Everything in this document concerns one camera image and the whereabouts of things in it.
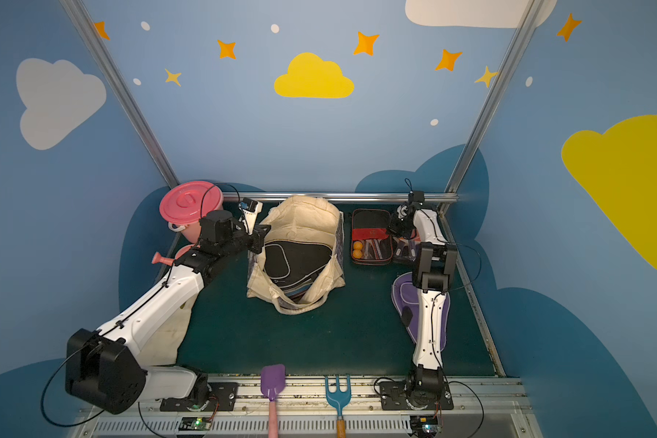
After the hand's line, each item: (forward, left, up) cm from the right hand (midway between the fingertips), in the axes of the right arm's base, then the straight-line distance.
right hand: (393, 228), depth 111 cm
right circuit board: (-65, -4, -4) cm, 66 cm away
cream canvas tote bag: (-15, +29, +20) cm, 38 cm away
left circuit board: (-70, +57, -2) cm, 90 cm away
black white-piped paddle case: (-27, +37, +11) cm, 47 cm away
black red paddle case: (-4, +9, 0) cm, 10 cm away
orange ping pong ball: (-9, +14, -1) cm, 17 cm away
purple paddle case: (-30, -2, -1) cm, 30 cm away
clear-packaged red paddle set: (-10, -5, -1) cm, 11 cm away
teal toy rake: (-62, +20, -1) cm, 65 cm away
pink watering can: (-26, +83, +9) cm, 88 cm away
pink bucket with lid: (-8, +78, +17) cm, 80 cm away
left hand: (-22, +41, +25) cm, 53 cm away
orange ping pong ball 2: (-13, +15, -1) cm, 20 cm away
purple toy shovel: (-58, +39, -1) cm, 70 cm away
